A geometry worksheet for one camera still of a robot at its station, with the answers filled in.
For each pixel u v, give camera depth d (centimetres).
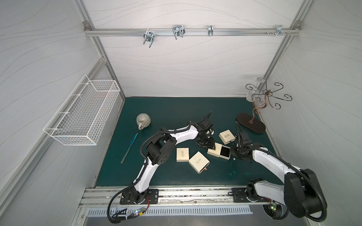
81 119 69
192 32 78
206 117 88
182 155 84
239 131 104
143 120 104
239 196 73
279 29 77
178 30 77
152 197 74
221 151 87
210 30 78
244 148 63
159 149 54
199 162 82
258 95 96
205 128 76
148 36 78
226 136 93
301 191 41
